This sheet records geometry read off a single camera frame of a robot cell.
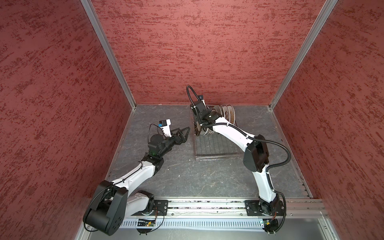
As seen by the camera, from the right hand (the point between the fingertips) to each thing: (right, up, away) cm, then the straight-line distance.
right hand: (201, 113), depth 91 cm
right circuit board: (+32, -55, -20) cm, 66 cm away
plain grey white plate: (+12, +2, 0) cm, 12 cm away
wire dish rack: (+8, -22, +5) cm, 24 cm away
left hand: (-9, -10, -11) cm, 18 cm away
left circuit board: (-30, -56, -19) cm, 66 cm away
